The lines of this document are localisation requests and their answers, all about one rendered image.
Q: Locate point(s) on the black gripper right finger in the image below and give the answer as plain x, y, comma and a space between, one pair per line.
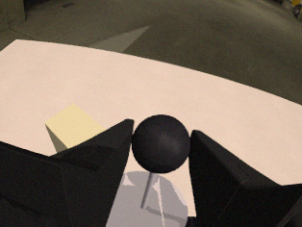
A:
229, 193

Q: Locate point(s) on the beige block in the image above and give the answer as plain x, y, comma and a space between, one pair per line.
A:
71, 127

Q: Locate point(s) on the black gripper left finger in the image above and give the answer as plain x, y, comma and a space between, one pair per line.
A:
77, 186

